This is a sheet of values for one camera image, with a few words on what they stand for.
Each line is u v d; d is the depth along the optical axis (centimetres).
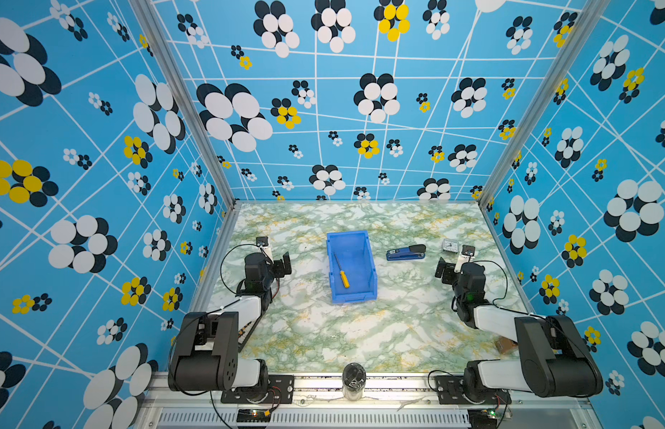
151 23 70
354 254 102
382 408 71
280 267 83
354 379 66
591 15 68
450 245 102
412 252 100
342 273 96
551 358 43
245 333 83
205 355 43
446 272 83
